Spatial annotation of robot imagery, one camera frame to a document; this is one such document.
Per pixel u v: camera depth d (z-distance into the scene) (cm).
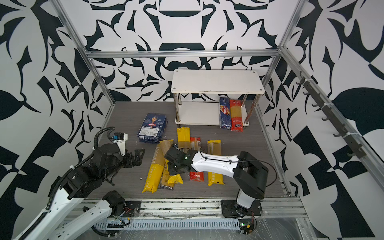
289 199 79
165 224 65
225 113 102
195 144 94
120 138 59
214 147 93
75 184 44
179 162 62
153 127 97
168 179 75
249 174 44
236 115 102
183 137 96
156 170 84
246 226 71
